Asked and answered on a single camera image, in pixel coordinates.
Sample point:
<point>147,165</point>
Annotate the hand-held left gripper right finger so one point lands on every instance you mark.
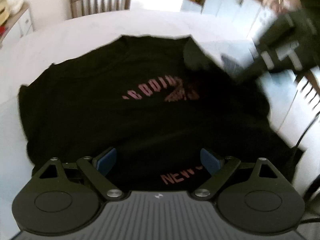
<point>211,162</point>

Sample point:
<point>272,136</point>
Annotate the yellow tissue box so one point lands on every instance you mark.
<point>3,8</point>

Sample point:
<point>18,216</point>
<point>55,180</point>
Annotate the white fluffy item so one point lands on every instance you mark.
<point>16,1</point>

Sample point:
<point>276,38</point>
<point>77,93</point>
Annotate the white drawer sideboard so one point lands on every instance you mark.
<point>22,25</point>

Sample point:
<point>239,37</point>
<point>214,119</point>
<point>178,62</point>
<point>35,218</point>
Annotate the black t-shirt with pink print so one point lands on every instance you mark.
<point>100,105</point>

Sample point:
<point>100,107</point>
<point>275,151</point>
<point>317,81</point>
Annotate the white tall cabinets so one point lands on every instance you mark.
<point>225,2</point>

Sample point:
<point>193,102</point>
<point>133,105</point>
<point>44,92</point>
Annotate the wooden slat-back chair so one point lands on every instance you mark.
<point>100,1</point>

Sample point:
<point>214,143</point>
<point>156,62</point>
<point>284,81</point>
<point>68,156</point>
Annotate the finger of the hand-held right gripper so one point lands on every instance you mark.
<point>232,63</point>

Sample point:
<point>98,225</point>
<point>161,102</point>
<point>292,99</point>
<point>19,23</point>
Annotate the wooden chair with black seat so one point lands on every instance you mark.
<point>308,90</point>

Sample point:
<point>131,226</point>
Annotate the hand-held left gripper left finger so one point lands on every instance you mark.
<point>106,162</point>

